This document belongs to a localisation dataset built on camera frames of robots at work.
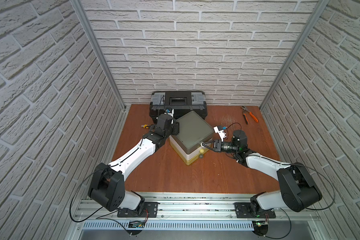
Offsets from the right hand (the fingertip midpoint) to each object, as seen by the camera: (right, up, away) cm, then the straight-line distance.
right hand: (204, 145), depth 80 cm
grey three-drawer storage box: (-6, +8, 0) cm, 10 cm away
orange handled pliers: (+38, +22, +38) cm, 58 cm away
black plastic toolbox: (-12, +26, +19) cm, 34 cm away
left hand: (-15, +13, +5) cm, 20 cm away
